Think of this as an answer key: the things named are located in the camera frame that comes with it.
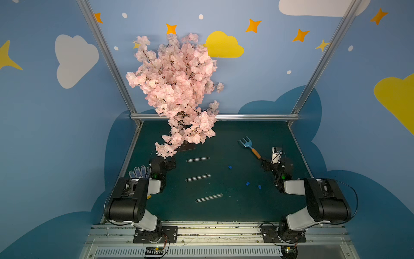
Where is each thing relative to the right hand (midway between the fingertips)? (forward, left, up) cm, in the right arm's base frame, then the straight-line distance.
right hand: (271, 155), depth 95 cm
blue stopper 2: (-16, +14, -7) cm, 23 cm away
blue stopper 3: (-17, +8, -7) cm, 20 cm away
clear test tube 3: (-25, +36, -7) cm, 45 cm away
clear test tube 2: (-14, +44, -6) cm, 47 cm away
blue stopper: (-6, +24, -7) cm, 26 cm away
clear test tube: (-1, +45, -6) cm, 46 cm away
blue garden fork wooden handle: (+13, +12, -6) cm, 18 cm away
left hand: (-5, +64, +1) cm, 64 cm away
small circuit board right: (-47, -2, -10) cm, 48 cm away
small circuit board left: (-51, +60, -9) cm, 79 cm away
